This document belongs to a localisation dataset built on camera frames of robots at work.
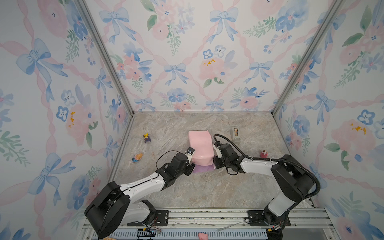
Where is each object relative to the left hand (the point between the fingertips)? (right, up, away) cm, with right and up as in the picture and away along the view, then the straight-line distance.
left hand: (191, 158), depth 86 cm
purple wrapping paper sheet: (+6, +4, +4) cm, 9 cm away
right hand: (+14, -2, +8) cm, 16 cm away
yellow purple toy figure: (-31, +11, +17) cm, 37 cm away
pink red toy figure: (+45, +1, +7) cm, 46 cm away
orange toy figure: (-33, -1, +7) cm, 34 cm away
